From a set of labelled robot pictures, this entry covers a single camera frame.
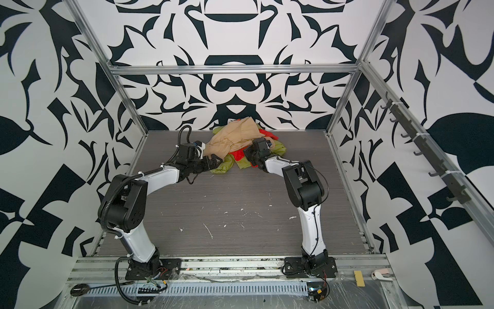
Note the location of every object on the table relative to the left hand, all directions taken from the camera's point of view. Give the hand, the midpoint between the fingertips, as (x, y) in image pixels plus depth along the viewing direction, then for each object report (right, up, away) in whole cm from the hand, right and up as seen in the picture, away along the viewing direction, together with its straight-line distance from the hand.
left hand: (217, 158), depth 95 cm
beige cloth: (+7, +12, +11) cm, 18 cm away
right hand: (+12, +6, +7) cm, 15 cm away
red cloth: (+9, +2, +10) cm, 14 cm away
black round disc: (-45, -45, -26) cm, 68 cm away
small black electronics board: (+40, -47, -23) cm, 66 cm away
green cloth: (+3, -3, +5) cm, 7 cm away
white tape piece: (+62, -42, -23) cm, 78 cm away
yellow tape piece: (+56, -44, -22) cm, 75 cm away
